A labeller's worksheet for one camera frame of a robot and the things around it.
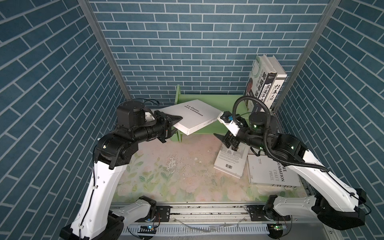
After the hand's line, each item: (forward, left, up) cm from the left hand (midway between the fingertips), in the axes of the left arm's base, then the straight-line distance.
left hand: (184, 118), depth 54 cm
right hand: (+2, -14, -6) cm, 15 cm away
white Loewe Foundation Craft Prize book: (-4, -43, -41) cm, 59 cm away
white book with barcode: (+2, -26, -42) cm, 50 cm away
